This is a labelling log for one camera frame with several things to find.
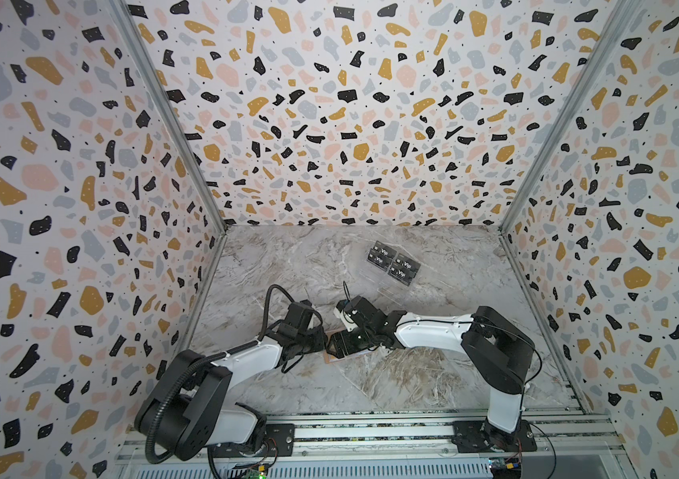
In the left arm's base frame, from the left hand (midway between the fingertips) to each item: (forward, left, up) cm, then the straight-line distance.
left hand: (335, 337), depth 90 cm
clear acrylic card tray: (+23, -15, 0) cm, 27 cm away
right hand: (-4, -1, +1) cm, 4 cm away
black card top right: (+22, -23, +5) cm, 32 cm away
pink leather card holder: (-8, +1, +3) cm, 8 cm away
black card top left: (+27, -15, +6) cm, 32 cm away
